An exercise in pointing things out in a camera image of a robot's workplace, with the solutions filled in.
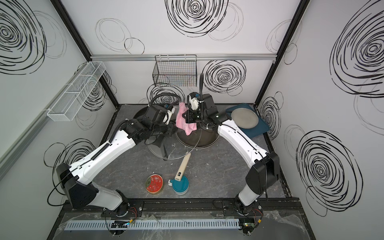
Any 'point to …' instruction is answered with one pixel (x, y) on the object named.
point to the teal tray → (261, 128)
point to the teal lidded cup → (179, 187)
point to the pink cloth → (180, 121)
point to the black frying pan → (160, 141)
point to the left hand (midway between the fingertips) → (173, 125)
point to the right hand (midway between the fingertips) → (182, 115)
